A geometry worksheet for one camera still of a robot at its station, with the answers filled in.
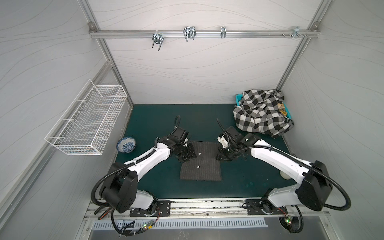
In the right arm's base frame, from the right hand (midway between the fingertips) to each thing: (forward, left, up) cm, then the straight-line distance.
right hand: (218, 154), depth 80 cm
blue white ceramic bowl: (+8, +59, -10) cm, 60 cm away
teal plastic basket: (+51, -18, -4) cm, 54 cm away
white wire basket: (+1, +64, +20) cm, 67 cm away
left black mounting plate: (-26, +30, -11) cm, 41 cm away
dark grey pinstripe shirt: (-4, +7, -8) cm, 12 cm away
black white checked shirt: (+36, -30, -4) cm, 47 cm away
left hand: (0, +11, -2) cm, 11 cm away
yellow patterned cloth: (+39, -46, -3) cm, 61 cm away
